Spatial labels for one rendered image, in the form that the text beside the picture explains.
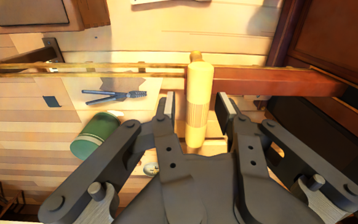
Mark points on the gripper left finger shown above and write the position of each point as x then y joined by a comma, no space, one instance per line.
92,165

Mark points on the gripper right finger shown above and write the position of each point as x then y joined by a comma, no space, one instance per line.
302,151

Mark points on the dark wooden lantern body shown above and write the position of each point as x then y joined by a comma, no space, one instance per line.
321,36

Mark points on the green tin with pale band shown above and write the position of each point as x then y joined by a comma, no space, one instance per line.
95,134

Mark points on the small white round object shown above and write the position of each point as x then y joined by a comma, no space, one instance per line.
149,169

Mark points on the grey pliers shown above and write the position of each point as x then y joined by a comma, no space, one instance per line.
112,96

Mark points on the dark blue small card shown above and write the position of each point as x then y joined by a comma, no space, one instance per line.
51,101

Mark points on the dark wooden chair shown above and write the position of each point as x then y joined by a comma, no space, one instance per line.
11,201

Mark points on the light wooden box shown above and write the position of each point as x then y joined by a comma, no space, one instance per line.
42,14

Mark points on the white flat object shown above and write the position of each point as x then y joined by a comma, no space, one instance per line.
167,1

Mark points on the brass rail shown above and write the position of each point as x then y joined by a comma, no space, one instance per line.
92,65
92,74

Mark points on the dark metal bracket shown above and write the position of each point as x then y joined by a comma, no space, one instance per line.
42,53

